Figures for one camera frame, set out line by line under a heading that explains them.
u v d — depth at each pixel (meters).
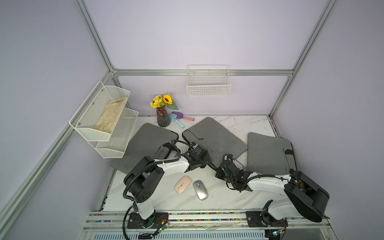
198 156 0.71
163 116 1.10
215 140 1.02
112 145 0.88
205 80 1.07
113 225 0.73
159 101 0.95
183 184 0.84
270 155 0.93
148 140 1.03
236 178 0.68
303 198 0.43
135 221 0.73
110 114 0.81
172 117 1.18
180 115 1.20
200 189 0.82
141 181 0.46
